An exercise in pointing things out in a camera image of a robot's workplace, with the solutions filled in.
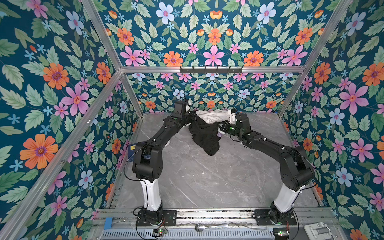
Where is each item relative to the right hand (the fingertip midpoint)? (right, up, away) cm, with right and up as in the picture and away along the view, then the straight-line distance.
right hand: (217, 122), depth 88 cm
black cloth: (-7, -9, +8) cm, 14 cm away
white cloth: (-1, +5, +17) cm, 17 cm away
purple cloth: (+3, -8, +13) cm, 16 cm away
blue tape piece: (-55, -51, -16) cm, 77 cm away
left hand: (-10, +7, +1) cm, 13 cm away
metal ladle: (-10, -50, -19) cm, 55 cm away
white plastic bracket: (+47, -52, -19) cm, 72 cm away
